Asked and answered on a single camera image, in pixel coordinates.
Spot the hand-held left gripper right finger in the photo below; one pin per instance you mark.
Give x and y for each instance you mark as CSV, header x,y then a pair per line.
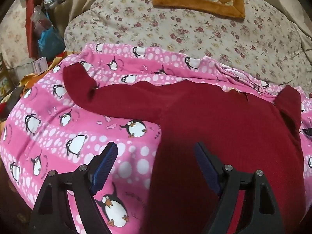
x,y
207,165

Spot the yellow printed cloth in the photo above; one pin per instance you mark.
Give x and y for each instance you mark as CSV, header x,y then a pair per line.
x,y
33,79

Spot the pink penguin blanket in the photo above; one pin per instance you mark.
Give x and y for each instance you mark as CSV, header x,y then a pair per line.
x,y
73,117

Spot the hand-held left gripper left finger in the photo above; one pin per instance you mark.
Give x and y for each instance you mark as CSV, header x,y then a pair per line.
x,y
105,162

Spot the small white box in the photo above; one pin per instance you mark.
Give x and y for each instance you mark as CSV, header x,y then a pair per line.
x,y
39,65

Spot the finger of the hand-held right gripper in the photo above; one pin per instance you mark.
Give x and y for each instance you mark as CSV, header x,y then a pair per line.
x,y
308,131

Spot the blue plastic bag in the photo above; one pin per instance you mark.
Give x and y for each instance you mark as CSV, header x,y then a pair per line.
x,y
50,41

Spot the dark red sweater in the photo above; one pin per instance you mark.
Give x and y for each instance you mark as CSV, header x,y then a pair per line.
x,y
219,126

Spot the red hanging cloth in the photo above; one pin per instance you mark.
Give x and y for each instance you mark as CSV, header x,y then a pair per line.
x,y
30,19

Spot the floral quilt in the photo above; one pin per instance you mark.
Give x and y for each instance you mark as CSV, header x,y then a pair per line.
x,y
195,34

